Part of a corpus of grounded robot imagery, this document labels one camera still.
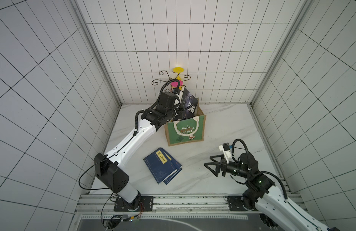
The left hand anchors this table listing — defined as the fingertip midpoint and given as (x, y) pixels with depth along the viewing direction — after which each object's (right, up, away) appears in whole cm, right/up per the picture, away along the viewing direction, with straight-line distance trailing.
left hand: (181, 111), depth 77 cm
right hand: (+14, -25, -4) cm, 28 cm away
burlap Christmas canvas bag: (+4, -12, +11) cm, 17 cm away
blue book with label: (-13, -32, +7) cm, 35 cm away
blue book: (-2, -32, +7) cm, 33 cm away
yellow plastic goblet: (-2, +30, +21) cm, 37 cm away
